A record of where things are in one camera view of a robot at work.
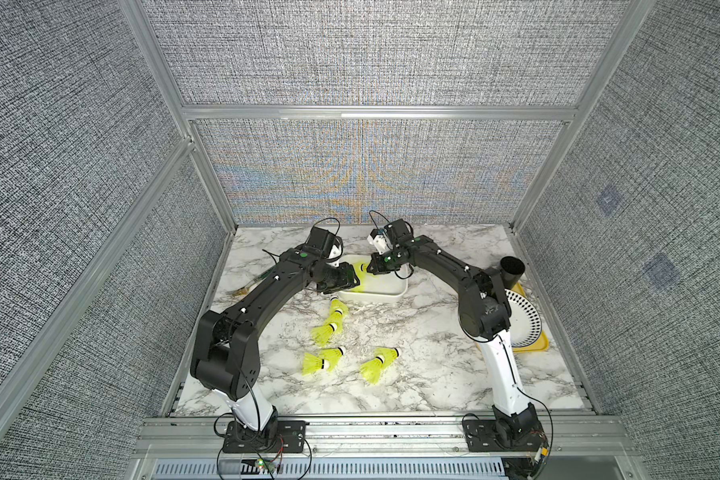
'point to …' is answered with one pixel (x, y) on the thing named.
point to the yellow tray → (542, 342)
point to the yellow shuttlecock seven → (371, 370)
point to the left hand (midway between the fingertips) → (358, 280)
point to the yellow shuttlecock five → (360, 270)
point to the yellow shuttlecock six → (388, 355)
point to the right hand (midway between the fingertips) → (366, 260)
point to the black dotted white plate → (525, 324)
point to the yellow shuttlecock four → (322, 333)
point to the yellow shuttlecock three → (336, 304)
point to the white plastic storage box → (373, 288)
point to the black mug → (512, 268)
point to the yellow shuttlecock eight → (327, 359)
